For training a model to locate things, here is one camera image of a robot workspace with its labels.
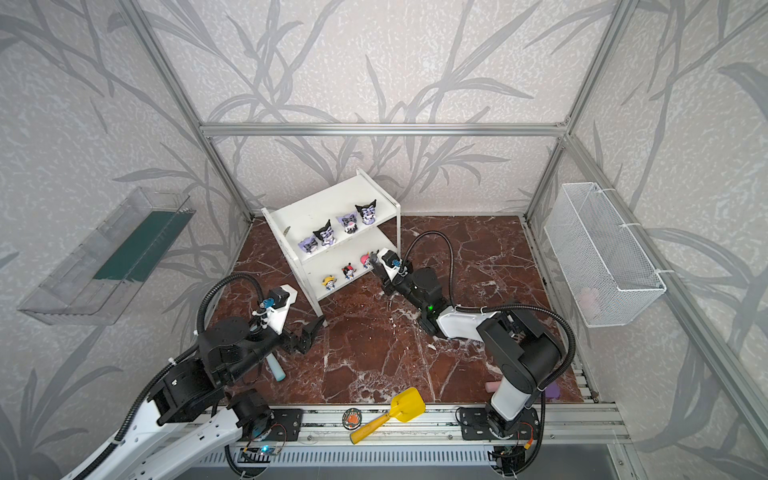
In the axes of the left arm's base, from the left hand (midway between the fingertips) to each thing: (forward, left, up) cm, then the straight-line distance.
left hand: (313, 298), depth 67 cm
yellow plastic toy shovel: (-17, -21, -25) cm, 37 cm away
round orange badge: (-20, -8, -27) cm, 34 cm away
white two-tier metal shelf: (+20, +8, +5) cm, 22 cm away
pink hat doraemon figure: (+16, -9, -8) cm, 20 cm away
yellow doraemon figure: (+9, -1, -8) cm, 12 cm away
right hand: (+19, -14, -5) cm, 24 cm away
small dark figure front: (+15, -12, -6) cm, 20 cm away
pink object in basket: (+4, -67, -6) cm, 67 cm away
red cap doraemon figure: (+12, -5, -8) cm, 16 cm away
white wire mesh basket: (+1, -63, +9) cm, 63 cm away
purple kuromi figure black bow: (+9, +1, +9) cm, 12 cm away
